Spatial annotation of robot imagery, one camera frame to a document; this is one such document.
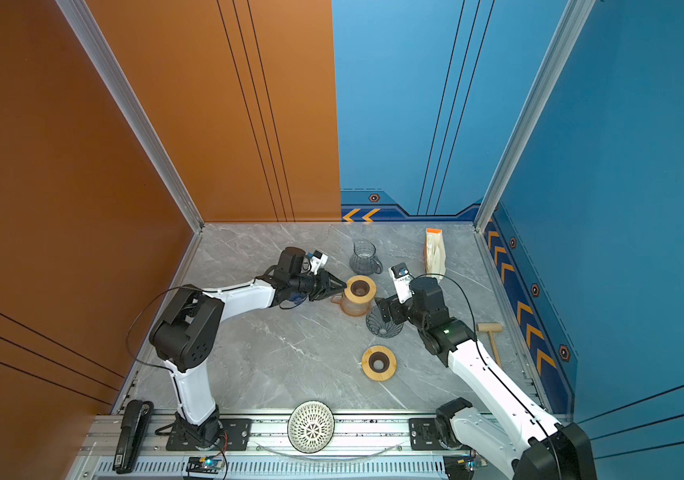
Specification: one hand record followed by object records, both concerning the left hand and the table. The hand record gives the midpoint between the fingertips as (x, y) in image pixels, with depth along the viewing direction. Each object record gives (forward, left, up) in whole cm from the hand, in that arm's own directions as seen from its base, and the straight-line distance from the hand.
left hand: (346, 284), depth 89 cm
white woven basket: (-35, +8, -10) cm, 38 cm away
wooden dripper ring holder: (0, -4, -3) cm, 5 cm away
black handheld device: (-35, +53, -12) cm, 65 cm away
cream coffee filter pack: (+14, -29, -2) cm, 33 cm away
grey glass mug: (+13, -5, -6) cm, 15 cm away
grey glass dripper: (-9, -10, -8) cm, 16 cm away
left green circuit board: (-43, +33, -13) cm, 56 cm away
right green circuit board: (-43, -28, -13) cm, 53 cm away
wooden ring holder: (-19, -10, -11) cm, 24 cm away
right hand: (-6, -13, +5) cm, 15 cm away
